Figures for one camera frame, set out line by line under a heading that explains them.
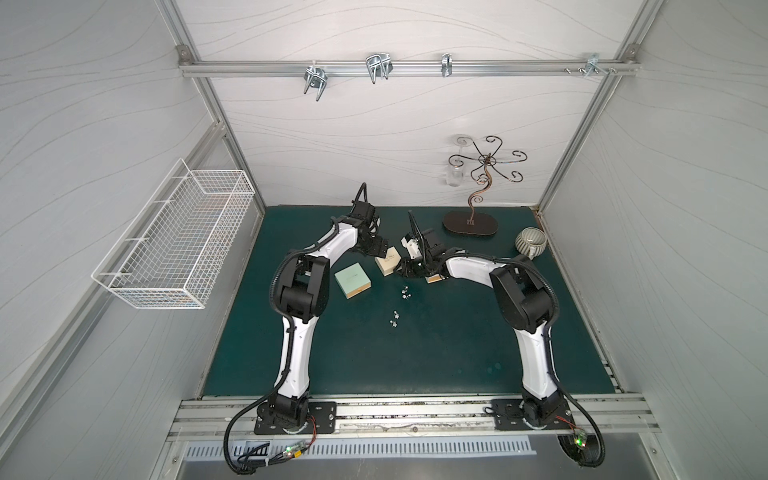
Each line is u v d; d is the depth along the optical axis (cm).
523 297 56
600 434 70
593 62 77
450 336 89
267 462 66
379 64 76
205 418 75
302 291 58
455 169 101
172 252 69
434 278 91
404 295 96
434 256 81
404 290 97
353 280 96
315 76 79
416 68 80
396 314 92
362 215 84
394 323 90
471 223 115
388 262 101
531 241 108
